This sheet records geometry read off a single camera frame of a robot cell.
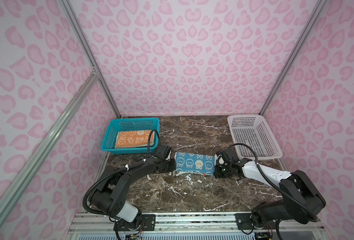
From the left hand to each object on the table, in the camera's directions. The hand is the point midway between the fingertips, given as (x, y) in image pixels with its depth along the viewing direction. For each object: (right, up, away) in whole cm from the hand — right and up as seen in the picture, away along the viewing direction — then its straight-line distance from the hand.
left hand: (176, 165), depth 89 cm
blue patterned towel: (+15, 0, +3) cm, 15 cm away
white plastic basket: (+56, +20, +21) cm, 63 cm away
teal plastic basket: (-45, +24, +21) cm, 55 cm away
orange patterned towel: (-31, +14, +12) cm, 37 cm away
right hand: (+22, -4, -3) cm, 22 cm away
